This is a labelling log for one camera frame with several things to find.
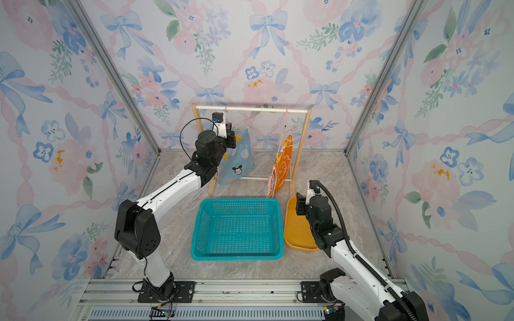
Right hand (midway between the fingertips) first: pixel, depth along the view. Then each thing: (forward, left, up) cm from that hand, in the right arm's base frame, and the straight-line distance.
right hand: (305, 192), depth 82 cm
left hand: (+19, +30, +21) cm, 41 cm away
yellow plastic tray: (-10, +2, -18) cm, 21 cm away
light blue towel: (+19, +30, -3) cm, 36 cm away
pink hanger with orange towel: (+45, +1, -3) cm, 45 cm away
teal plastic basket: (-9, +29, -17) cm, 35 cm away
